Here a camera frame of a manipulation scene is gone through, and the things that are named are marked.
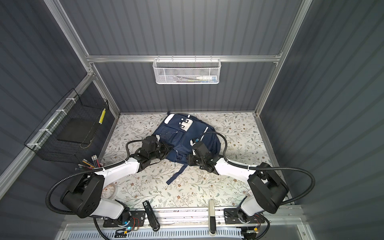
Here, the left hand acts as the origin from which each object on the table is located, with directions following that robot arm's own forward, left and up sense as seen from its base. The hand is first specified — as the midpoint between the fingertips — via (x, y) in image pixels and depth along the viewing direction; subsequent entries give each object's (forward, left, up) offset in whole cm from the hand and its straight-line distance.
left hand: (176, 145), depth 87 cm
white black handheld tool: (-37, -17, -8) cm, 41 cm away
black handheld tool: (-34, +12, -12) cm, 38 cm away
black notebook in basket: (+1, +47, +16) cm, 49 cm away
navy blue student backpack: (+12, -1, -2) cm, 12 cm away
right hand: (-6, -7, -4) cm, 10 cm away
